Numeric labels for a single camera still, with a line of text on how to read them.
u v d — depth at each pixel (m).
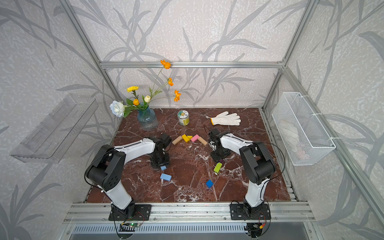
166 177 0.85
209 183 0.83
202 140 1.01
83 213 0.76
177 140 1.01
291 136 0.76
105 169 0.47
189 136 1.01
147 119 0.99
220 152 0.80
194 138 1.02
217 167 0.89
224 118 1.13
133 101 0.84
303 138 0.60
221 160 0.88
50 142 0.65
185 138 1.02
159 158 0.77
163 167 0.87
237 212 0.73
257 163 0.49
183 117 1.05
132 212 0.68
